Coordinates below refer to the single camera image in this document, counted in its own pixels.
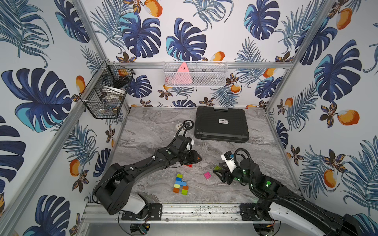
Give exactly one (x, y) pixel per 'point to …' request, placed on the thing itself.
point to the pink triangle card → (183, 75)
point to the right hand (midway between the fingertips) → (217, 166)
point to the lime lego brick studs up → (217, 167)
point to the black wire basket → (104, 94)
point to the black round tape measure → (189, 121)
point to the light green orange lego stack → (176, 188)
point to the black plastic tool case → (221, 124)
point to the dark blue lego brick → (178, 179)
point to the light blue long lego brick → (180, 183)
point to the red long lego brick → (190, 165)
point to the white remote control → (178, 126)
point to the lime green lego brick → (184, 192)
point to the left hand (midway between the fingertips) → (201, 157)
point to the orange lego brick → (185, 187)
